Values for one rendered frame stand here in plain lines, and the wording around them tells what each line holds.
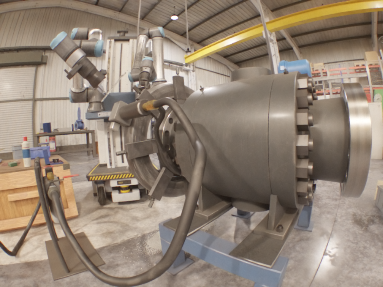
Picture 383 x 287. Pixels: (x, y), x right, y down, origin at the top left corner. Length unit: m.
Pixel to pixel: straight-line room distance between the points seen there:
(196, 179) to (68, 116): 9.02
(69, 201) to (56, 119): 7.92
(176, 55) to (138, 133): 11.82
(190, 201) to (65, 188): 1.22
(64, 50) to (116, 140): 1.33
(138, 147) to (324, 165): 0.83
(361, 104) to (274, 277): 0.58
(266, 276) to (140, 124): 0.88
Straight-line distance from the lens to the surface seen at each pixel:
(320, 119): 0.68
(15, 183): 1.51
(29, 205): 1.56
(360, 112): 0.63
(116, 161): 1.98
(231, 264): 0.65
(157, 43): 1.84
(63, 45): 0.85
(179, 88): 1.17
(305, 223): 1.30
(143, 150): 0.96
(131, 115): 0.84
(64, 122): 9.32
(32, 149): 2.15
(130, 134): 0.97
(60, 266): 1.11
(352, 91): 0.69
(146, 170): 1.01
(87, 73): 0.83
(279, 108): 0.58
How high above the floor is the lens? 0.65
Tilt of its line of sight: 4 degrees down
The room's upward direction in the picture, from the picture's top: 3 degrees counter-clockwise
